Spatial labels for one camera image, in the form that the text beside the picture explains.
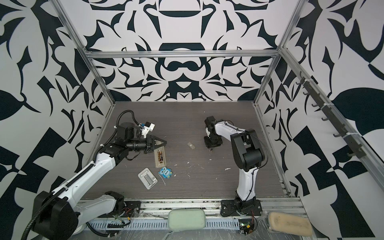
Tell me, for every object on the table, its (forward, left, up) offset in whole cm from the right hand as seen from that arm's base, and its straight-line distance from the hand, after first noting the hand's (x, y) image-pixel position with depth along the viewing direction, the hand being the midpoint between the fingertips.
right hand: (211, 144), depth 96 cm
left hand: (-10, +24, +23) cm, 34 cm away
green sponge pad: (-40, +15, +4) cm, 43 cm away
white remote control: (-18, +26, +21) cm, 38 cm away
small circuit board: (-42, -13, -2) cm, 44 cm away
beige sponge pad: (-42, -31, +3) cm, 52 cm away
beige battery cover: (-1, +12, -1) cm, 12 cm away
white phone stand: (-21, +37, +2) cm, 42 cm away
